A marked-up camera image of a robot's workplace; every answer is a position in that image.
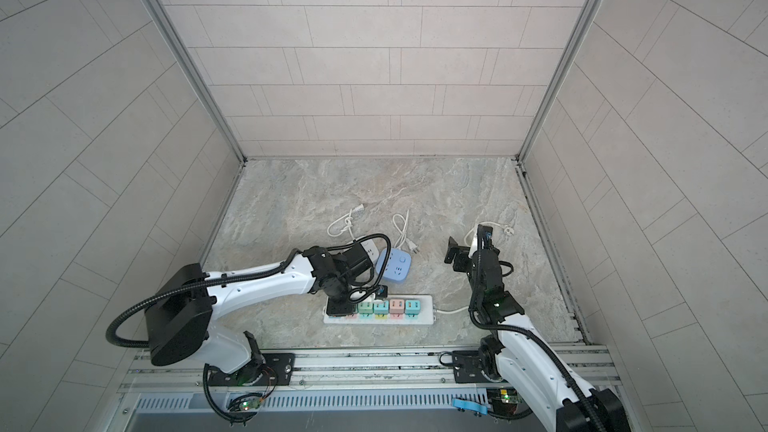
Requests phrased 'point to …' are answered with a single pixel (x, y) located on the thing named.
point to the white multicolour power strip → (427, 314)
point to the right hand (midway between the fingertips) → (461, 239)
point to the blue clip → (470, 405)
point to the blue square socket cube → (398, 267)
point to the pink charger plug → (397, 308)
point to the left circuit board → (250, 404)
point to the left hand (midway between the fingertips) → (358, 303)
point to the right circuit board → (502, 401)
